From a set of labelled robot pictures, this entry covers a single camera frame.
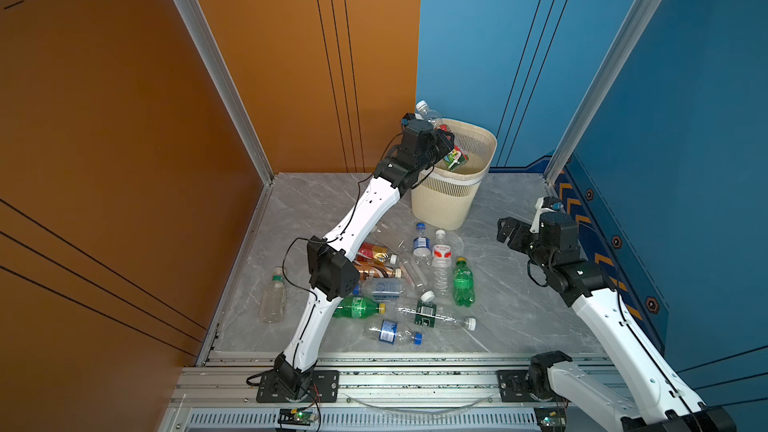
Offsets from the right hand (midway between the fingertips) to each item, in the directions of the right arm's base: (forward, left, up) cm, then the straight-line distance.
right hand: (510, 225), depth 77 cm
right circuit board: (-39, -7, -25) cm, 47 cm away
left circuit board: (-39, +54, -23) cm, 71 cm away
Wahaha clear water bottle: (-1, +16, -19) cm, 25 cm away
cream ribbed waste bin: (+14, +14, -5) cm, 21 cm away
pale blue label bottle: (-10, +34, -17) cm, 39 cm away
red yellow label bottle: (+2, +38, -16) cm, 41 cm away
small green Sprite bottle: (-5, +10, -22) cm, 25 cm away
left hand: (+20, +13, +15) cm, 28 cm away
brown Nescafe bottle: (-3, +38, -17) cm, 42 cm away
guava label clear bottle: (-4, +24, -21) cm, 32 cm away
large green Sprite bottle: (-15, +40, -17) cm, 46 cm away
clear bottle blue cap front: (-21, +32, -17) cm, 42 cm away
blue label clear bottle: (+4, +22, -18) cm, 29 cm away
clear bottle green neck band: (-11, +67, -22) cm, 71 cm away
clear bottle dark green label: (-17, +22, -16) cm, 32 cm away
